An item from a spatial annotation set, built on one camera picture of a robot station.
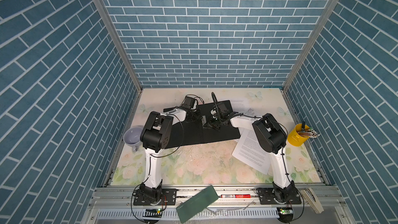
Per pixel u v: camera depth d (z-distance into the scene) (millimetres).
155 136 549
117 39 912
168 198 735
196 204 713
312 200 712
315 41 923
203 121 986
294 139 869
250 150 896
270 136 562
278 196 654
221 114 824
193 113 892
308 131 814
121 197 749
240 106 1116
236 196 736
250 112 1081
